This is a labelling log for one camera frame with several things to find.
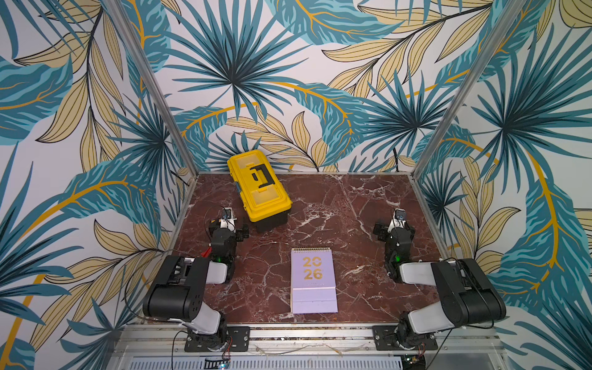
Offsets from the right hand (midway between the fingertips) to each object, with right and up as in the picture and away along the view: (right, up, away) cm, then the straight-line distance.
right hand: (395, 220), depth 90 cm
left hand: (-65, 0, +1) cm, 65 cm away
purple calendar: (-33, -20, -12) cm, 41 cm away
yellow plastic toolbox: (-51, +8, -3) cm, 51 cm away
